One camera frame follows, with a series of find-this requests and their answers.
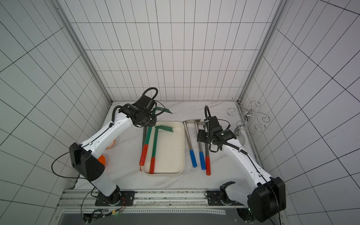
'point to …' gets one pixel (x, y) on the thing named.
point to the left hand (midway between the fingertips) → (150, 124)
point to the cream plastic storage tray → (169, 159)
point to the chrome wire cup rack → (248, 112)
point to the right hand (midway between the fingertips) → (202, 133)
